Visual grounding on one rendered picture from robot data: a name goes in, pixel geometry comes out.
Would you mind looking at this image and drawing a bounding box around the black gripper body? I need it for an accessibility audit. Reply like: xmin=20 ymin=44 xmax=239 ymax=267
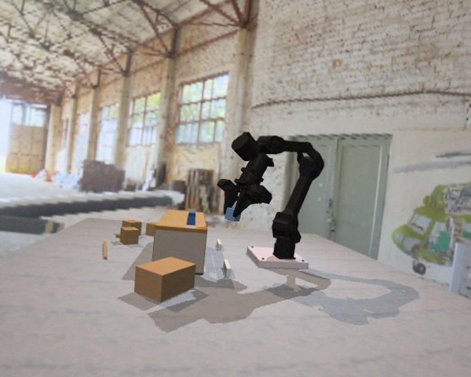
xmin=217 ymin=165 xmax=272 ymax=204

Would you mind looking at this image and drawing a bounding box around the small blue block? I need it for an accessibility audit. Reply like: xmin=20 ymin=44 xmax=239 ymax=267
xmin=225 ymin=207 xmax=241 ymax=221

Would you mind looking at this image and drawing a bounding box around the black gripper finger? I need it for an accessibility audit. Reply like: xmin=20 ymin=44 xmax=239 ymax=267
xmin=232 ymin=191 xmax=259 ymax=218
xmin=223 ymin=187 xmax=239 ymax=214

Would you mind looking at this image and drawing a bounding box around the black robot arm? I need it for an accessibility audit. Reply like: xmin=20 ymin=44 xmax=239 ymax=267
xmin=232 ymin=131 xmax=324 ymax=260

